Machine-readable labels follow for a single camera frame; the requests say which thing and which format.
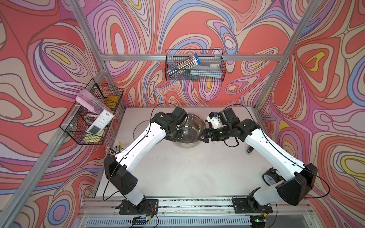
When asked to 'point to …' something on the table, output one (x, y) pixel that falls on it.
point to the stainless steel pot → (193, 127)
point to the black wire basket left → (89, 121)
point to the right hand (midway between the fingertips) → (206, 141)
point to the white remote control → (100, 122)
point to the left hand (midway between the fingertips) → (177, 137)
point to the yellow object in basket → (111, 100)
